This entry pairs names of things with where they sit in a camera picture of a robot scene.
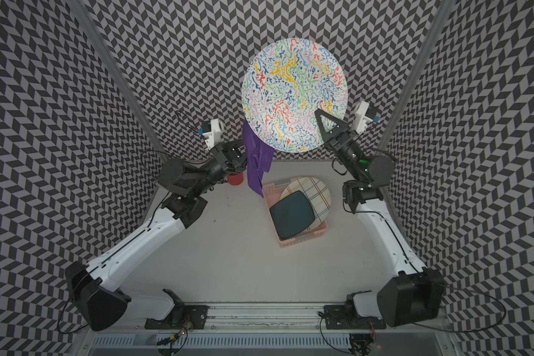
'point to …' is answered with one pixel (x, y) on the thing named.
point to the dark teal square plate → (292, 214)
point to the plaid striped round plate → (316, 191)
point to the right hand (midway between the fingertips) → (313, 117)
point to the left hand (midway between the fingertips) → (260, 144)
